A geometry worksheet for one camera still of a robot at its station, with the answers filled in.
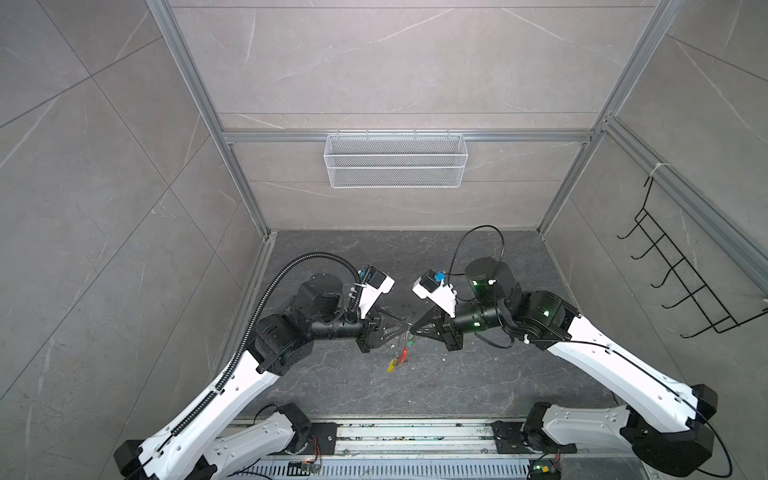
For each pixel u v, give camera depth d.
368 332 0.50
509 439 0.73
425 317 0.58
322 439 0.74
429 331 0.58
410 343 0.62
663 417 0.38
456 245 1.20
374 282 0.52
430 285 0.52
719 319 0.59
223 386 0.40
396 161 1.00
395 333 0.56
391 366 0.73
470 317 0.52
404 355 0.87
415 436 0.75
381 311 0.57
